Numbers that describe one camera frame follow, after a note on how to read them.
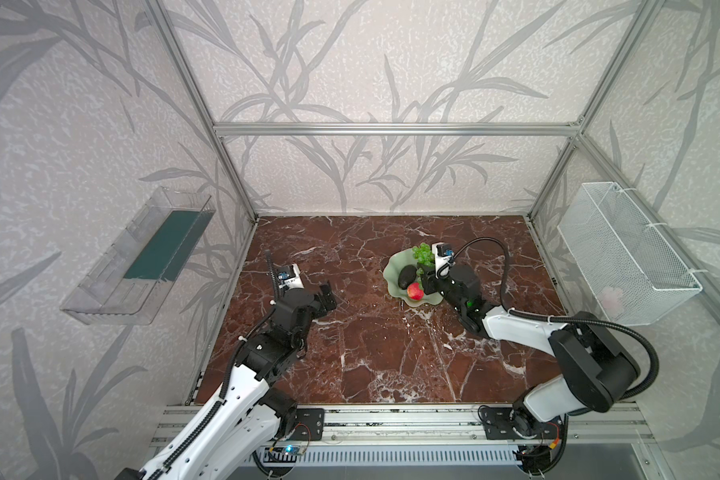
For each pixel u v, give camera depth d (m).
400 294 0.96
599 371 0.44
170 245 0.70
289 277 0.64
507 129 0.93
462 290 0.68
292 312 0.53
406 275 0.99
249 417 0.60
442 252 0.75
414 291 0.93
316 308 0.56
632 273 0.63
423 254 0.85
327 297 0.68
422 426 0.75
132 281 0.64
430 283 0.78
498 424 0.73
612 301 0.73
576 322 0.49
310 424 0.73
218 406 0.45
